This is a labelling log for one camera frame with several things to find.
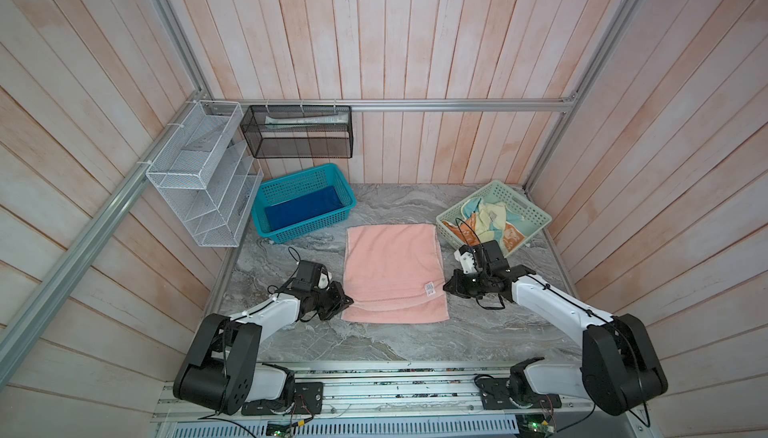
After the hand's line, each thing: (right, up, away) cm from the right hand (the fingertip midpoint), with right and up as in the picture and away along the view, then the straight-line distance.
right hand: (444, 285), depth 87 cm
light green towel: (+20, +21, +19) cm, 35 cm away
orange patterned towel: (+12, +16, +19) cm, 27 cm away
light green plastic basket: (+33, +22, +21) cm, 45 cm away
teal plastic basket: (-51, +33, +27) cm, 67 cm away
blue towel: (-46, +25, +27) cm, 59 cm away
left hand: (-27, -6, 0) cm, 28 cm away
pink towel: (-15, +2, +8) cm, 17 cm away
